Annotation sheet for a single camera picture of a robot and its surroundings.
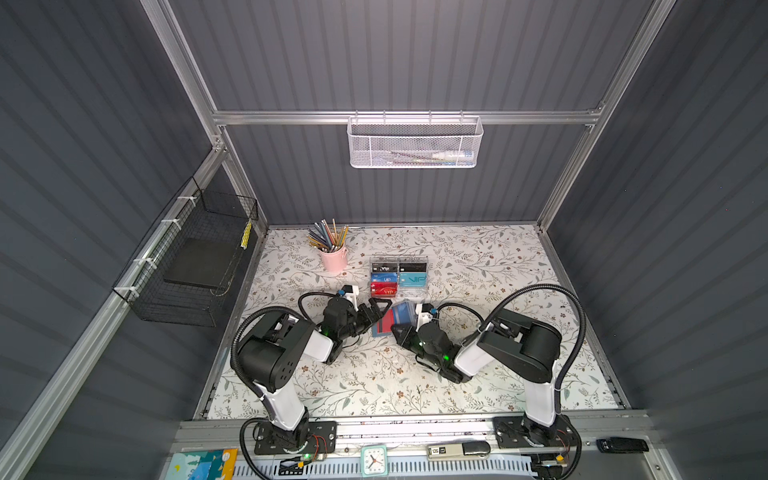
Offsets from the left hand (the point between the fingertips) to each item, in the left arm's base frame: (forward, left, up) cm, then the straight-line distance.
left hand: (387, 308), depth 91 cm
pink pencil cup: (+20, +17, 0) cm, 26 cm away
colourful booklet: (-36, +42, -5) cm, 56 cm away
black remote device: (-39, -53, -2) cm, 66 cm away
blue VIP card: (+12, 0, 0) cm, 12 cm away
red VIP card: (+9, 0, -3) cm, 10 cm away
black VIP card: (+15, 0, +2) cm, 15 cm away
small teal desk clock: (-38, +5, -4) cm, 39 cm away
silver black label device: (-37, -17, 0) cm, 41 cm away
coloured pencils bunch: (+25, +19, +6) cm, 32 cm away
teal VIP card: (+11, -9, -1) cm, 15 cm away
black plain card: (+14, -9, +2) cm, 17 cm away
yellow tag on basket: (+14, +39, +20) cm, 46 cm away
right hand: (-6, -1, -3) cm, 7 cm away
